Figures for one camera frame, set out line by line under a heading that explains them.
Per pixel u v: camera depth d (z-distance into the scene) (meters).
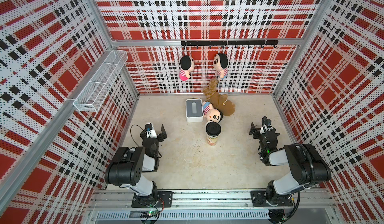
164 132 0.83
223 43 0.88
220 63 0.91
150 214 0.70
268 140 0.69
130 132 0.99
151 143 0.70
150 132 0.76
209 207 0.72
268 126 0.77
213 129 0.80
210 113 0.98
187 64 0.96
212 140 0.86
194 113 1.03
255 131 0.84
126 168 0.46
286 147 0.52
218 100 1.02
